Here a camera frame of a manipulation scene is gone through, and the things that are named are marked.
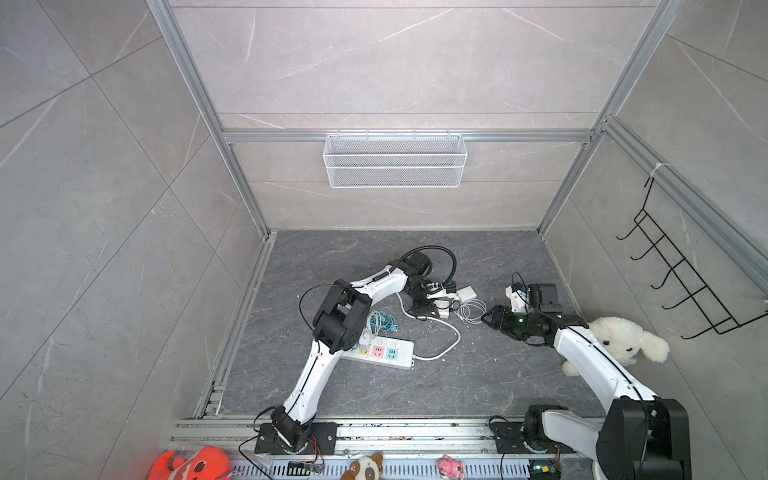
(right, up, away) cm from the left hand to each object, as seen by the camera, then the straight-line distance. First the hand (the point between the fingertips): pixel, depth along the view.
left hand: (436, 299), depth 98 cm
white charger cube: (-23, -10, -15) cm, 29 cm away
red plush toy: (-56, -31, -33) cm, 72 cm away
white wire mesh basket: (-16, +47, +3) cm, 50 cm away
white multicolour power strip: (-16, -14, -12) cm, 24 cm away
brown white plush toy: (-21, -34, -31) cm, 51 cm away
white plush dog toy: (+41, -6, -28) cm, 50 cm away
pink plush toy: (-2, -35, -30) cm, 46 cm away
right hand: (+14, -4, -12) cm, 18 cm away
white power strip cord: (-1, -6, -3) cm, 7 cm away
